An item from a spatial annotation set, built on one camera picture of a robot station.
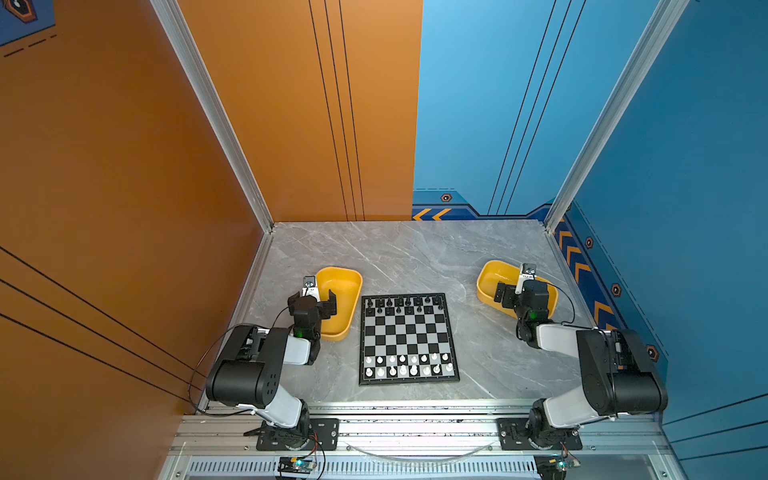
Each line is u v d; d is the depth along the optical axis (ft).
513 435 2.38
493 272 3.36
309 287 2.61
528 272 2.65
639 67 2.54
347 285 3.34
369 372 2.65
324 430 2.44
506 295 2.81
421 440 2.45
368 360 2.72
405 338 2.91
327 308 2.79
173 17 2.28
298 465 2.32
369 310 3.08
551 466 2.31
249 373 1.49
